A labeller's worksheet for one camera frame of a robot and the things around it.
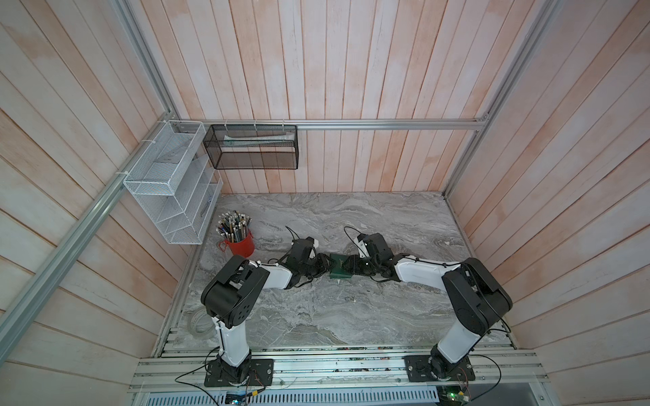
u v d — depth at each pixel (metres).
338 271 0.92
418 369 0.73
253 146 1.07
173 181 0.73
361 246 0.78
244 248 1.00
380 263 0.73
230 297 0.50
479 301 0.49
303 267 0.77
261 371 0.73
